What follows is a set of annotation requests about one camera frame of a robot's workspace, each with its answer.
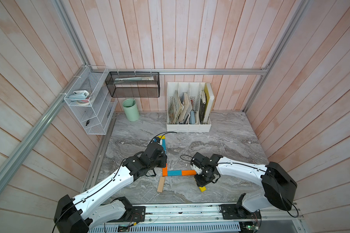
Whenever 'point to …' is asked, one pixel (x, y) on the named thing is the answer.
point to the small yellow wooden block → (163, 137)
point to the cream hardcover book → (210, 98)
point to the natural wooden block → (161, 184)
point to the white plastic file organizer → (186, 107)
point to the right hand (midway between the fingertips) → (199, 182)
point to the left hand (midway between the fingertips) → (164, 159)
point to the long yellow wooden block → (202, 189)
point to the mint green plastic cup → (131, 110)
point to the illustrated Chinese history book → (175, 108)
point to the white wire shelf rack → (94, 118)
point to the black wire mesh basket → (133, 84)
